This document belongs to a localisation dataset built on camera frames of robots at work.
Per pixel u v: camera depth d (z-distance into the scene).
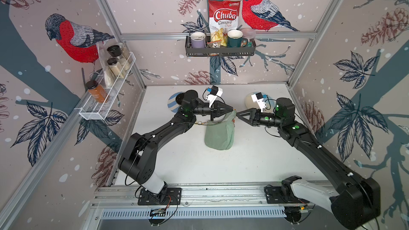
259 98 0.67
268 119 0.63
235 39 0.81
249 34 0.85
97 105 0.81
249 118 0.63
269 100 0.67
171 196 0.73
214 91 0.64
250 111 0.64
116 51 0.80
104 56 0.76
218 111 0.68
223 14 0.78
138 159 0.44
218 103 0.67
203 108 0.67
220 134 0.80
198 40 0.81
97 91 0.66
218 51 0.87
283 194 0.66
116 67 0.76
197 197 0.74
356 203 0.37
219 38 0.85
